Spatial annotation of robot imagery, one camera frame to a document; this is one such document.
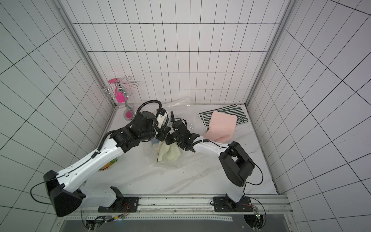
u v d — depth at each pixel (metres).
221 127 1.01
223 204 0.73
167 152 0.80
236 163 0.46
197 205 0.74
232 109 1.14
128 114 1.15
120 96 0.99
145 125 0.55
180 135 0.67
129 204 0.72
